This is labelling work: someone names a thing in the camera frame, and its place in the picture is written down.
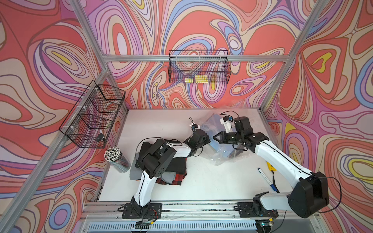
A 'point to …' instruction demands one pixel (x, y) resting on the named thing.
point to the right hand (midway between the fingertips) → (214, 141)
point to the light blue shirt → (227, 149)
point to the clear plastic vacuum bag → (212, 124)
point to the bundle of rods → (114, 156)
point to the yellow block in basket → (199, 78)
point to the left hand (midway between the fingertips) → (213, 137)
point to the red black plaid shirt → (178, 179)
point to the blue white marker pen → (274, 188)
